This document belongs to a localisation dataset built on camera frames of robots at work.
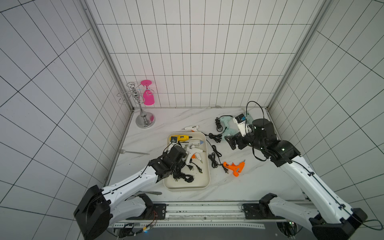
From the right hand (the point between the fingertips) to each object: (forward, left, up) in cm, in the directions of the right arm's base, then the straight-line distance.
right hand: (228, 132), depth 71 cm
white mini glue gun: (-1, +18, -21) cm, 28 cm away
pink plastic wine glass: (+36, +52, -10) cm, 64 cm away
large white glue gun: (+8, +16, -23) cm, 29 cm away
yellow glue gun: (-4, +25, -2) cm, 26 cm away
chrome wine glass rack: (+26, +57, -25) cm, 67 cm away
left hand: (-5, +29, -17) cm, 34 cm away
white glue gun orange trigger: (+20, +20, -25) cm, 37 cm away
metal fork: (0, +64, -26) cm, 69 cm away
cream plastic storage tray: (-13, +15, -26) cm, 33 cm away
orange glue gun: (-8, -8, -26) cm, 28 cm away
